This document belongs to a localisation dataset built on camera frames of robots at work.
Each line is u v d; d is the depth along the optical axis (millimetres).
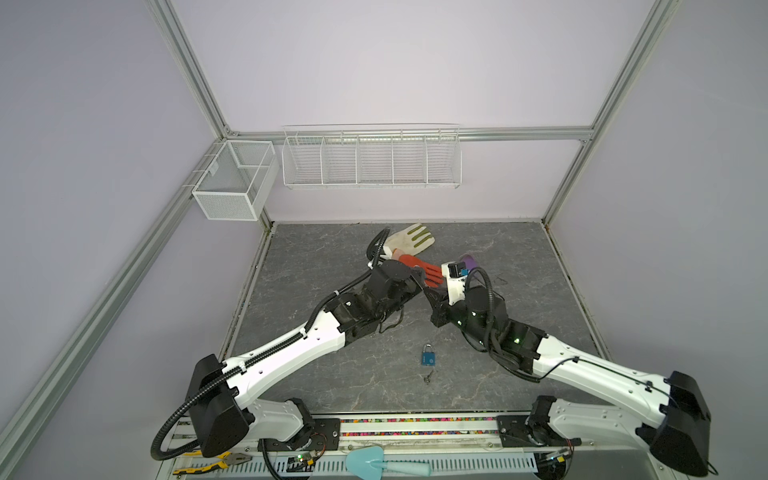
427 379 823
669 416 402
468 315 542
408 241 1145
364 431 754
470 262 1084
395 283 522
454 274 619
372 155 981
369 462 705
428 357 865
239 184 1021
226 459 695
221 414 376
